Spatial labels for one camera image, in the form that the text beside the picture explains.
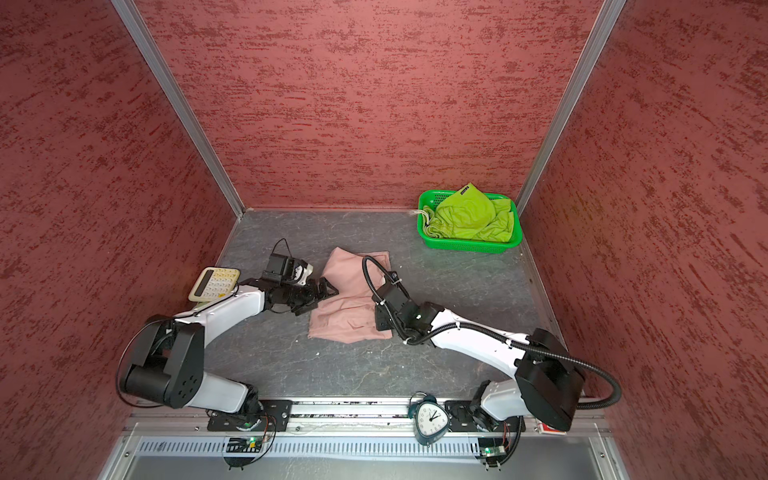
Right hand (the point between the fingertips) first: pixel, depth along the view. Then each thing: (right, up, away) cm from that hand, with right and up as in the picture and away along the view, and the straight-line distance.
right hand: (381, 318), depth 83 cm
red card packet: (+41, -24, -12) cm, 49 cm away
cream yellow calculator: (-57, +8, +15) cm, 59 cm away
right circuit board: (+27, -28, -12) cm, 41 cm away
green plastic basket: (+35, +33, +32) cm, 57 cm away
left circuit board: (-33, -28, -11) cm, 45 cm away
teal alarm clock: (+12, -21, -12) cm, 27 cm away
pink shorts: (-10, 0, +5) cm, 11 cm away
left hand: (-16, +3, +6) cm, 18 cm away
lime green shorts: (+34, +32, +32) cm, 57 cm away
